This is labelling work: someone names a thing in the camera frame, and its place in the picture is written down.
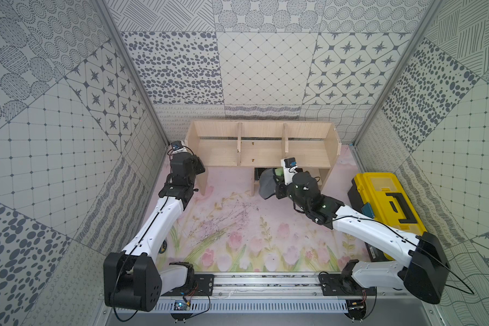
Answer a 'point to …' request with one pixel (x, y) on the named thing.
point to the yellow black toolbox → (381, 195)
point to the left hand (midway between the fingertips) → (191, 154)
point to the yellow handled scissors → (164, 247)
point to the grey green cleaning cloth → (267, 182)
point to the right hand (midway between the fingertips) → (275, 177)
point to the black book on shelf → (258, 170)
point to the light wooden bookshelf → (263, 145)
